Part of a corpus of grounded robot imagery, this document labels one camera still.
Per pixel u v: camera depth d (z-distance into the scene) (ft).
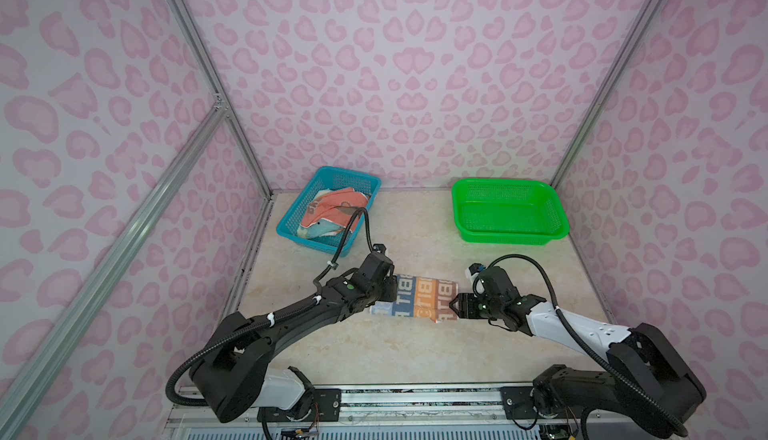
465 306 2.53
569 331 1.65
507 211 3.73
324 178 3.77
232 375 1.35
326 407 2.41
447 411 2.39
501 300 2.23
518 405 2.40
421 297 2.96
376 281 2.18
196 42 2.59
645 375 1.35
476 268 2.68
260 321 1.50
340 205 3.47
